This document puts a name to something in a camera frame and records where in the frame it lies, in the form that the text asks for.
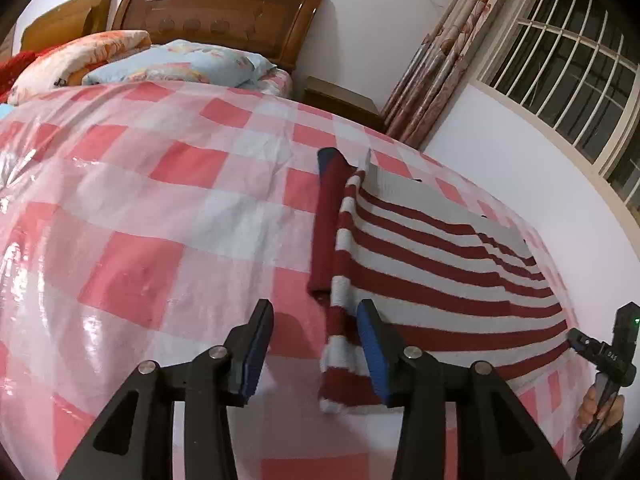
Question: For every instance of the person's right forearm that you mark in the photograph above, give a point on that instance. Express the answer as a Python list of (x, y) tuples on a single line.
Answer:
[(600, 455)]

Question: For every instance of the light blue cloth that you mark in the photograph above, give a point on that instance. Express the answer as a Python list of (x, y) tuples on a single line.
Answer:
[(5, 110)]

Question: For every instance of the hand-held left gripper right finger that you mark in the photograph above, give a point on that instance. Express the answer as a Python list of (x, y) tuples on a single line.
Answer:
[(375, 360)]

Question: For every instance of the large carved wooden headboard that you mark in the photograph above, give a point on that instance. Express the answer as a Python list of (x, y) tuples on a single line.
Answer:
[(225, 15)]

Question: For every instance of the window with white grille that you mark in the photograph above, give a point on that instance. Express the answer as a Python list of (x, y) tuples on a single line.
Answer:
[(575, 60)]

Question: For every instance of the person's right hand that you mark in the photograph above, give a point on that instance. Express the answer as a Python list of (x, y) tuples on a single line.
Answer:
[(612, 410)]

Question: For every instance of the orange floral pillow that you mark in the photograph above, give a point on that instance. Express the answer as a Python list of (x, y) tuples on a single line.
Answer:
[(75, 60)]

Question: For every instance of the pink checkered bed cover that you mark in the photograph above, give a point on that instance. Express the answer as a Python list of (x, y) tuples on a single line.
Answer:
[(150, 210)]

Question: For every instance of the red blanket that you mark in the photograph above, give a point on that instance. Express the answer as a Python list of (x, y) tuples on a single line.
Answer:
[(12, 67)]

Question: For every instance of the plain wooden headboard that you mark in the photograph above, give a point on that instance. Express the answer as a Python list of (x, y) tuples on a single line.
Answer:
[(65, 20)]

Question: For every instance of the light blue floral pillow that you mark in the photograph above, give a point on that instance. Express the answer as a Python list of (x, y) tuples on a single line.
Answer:
[(190, 62)]

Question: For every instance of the wooden nightstand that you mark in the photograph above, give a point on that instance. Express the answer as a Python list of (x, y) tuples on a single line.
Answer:
[(345, 105)]

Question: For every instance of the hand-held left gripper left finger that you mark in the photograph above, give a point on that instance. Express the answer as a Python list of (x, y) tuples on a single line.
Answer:
[(252, 360)]

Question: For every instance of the red grey striped sweater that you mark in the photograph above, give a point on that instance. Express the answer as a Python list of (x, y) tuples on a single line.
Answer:
[(425, 270)]

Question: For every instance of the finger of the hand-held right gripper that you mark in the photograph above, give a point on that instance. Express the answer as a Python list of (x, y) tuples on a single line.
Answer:
[(587, 345)]

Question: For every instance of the pink floral curtain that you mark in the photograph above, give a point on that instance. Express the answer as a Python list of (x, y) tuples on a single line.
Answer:
[(440, 75)]

